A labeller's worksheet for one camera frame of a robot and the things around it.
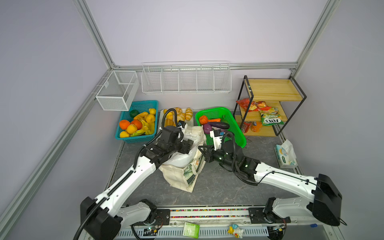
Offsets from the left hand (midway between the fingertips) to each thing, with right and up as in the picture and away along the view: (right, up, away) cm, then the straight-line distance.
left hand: (186, 141), depth 76 cm
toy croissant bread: (-7, +15, +36) cm, 40 cm away
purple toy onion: (+12, +6, +26) cm, 30 cm away
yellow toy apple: (-37, +6, +20) cm, 43 cm away
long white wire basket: (-2, +41, +24) cm, 47 cm away
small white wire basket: (-49, +32, +25) cm, 63 cm away
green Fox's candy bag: (+51, +13, +15) cm, 55 cm away
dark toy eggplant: (+21, +8, +30) cm, 38 cm away
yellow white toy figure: (+23, -40, -8) cm, 46 cm away
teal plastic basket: (-34, -1, +23) cm, 41 cm away
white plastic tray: (-1, +10, +36) cm, 38 cm away
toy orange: (-44, +9, +23) cm, 51 cm away
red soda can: (+38, +7, +24) cm, 46 cm away
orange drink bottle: (+46, +7, +26) cm, 53 cm away
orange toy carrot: (+20, +12, +34) cm, 41 cm away
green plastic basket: (+26, +16, +36) cm, 48 cm away
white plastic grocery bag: (-2, -7, -10) cm, 12 cm away
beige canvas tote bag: (0, -17, -6) cm, 18 cm away
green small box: (+3, -40, -7) cm, 41 cm away
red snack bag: (+40, +20, +11) cm, 46 cm away
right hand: (+6, -3, -4) cm, 8 cm away
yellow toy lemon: (-42, +3, +20) cm, 46 cm away
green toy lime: (-44, +18, +39) cm, 62 cm away
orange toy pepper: (+10, +12, +29) cm, 33 cm away
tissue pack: (+59, -10, +13) cm, 61 cm away
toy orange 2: (-36, +10, +27) cm, 46 cm away
